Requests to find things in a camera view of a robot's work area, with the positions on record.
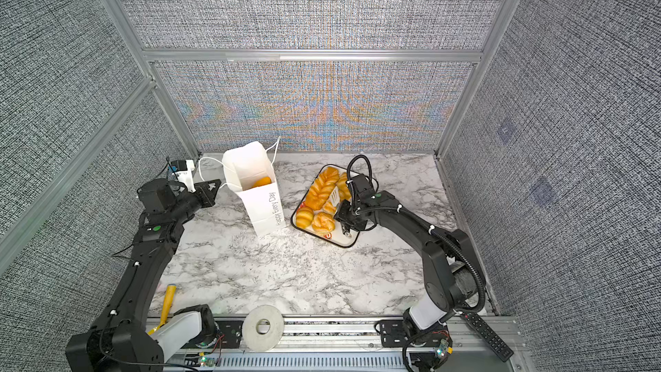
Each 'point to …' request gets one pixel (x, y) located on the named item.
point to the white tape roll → (256, 340)
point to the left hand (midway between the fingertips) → (220, 181)
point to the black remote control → (492, 338)
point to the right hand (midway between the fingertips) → (337, 218)
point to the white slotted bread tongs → (335, 198)
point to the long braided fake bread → (321, 189)
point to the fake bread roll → (329, 207)
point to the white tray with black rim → (338, 237)
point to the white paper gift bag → (250, 168)
